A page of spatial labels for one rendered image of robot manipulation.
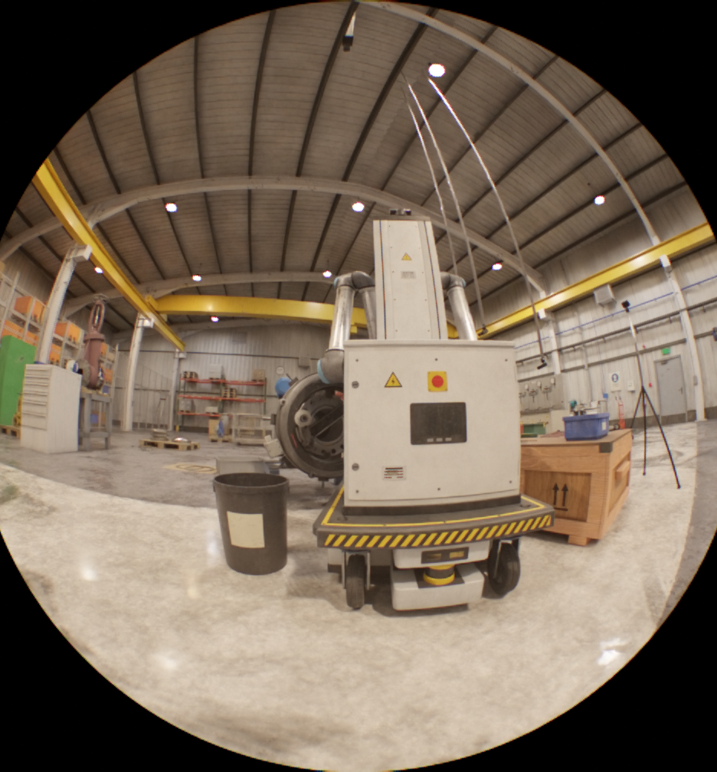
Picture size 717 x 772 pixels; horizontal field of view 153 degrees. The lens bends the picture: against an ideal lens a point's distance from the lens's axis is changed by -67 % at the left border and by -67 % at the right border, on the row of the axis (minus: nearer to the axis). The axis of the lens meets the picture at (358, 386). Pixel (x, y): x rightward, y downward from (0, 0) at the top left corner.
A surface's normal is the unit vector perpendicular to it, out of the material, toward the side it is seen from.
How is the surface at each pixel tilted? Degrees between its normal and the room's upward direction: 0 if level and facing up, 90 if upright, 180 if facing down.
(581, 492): 90
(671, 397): 90
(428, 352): 90
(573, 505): 90
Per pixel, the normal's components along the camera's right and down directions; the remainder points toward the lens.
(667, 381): -0.95, -0.04
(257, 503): 0.47, -0.09
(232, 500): -0.15, -0.10
